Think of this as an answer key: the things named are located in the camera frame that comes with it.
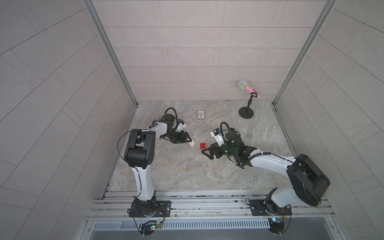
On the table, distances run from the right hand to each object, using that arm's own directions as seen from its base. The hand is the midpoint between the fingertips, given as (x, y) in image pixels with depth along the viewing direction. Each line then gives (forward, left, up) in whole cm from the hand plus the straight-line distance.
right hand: (207, 149), depth 82 cm
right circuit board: (-34, -30, -12) cm, 47 cm away
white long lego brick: (+8, +9, -5) cm, 13 cm away
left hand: (+13, +11, -7) cm, 18 cm away
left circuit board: (-33, +29, -7) cm, 44 cm away
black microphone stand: (+33, -33, -9) cm, 47 cm away
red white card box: (+32, +2, -7) cm, 32 cm away
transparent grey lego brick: (+12, -29, -8) cm, 32 cm away
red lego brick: (+6, +2, -6) cm, 9 cm away
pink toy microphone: (+33, -26, +17) cm, 45 cm away
